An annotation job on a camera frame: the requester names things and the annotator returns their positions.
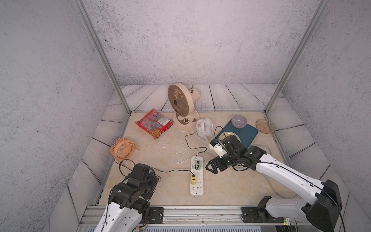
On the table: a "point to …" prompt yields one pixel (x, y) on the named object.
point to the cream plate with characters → (225, 134)
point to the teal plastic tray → (248, 134)
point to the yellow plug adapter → (193, 180)
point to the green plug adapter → (198, 166)
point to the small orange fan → (122, 149)
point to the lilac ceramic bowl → (239, 121)
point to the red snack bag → (155, 123)
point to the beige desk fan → (181, 100)
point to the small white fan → (204, 129)
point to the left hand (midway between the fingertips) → (162, 181)
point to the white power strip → (198, 189)
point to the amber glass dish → (265, 126)
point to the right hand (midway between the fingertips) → (212, 164)
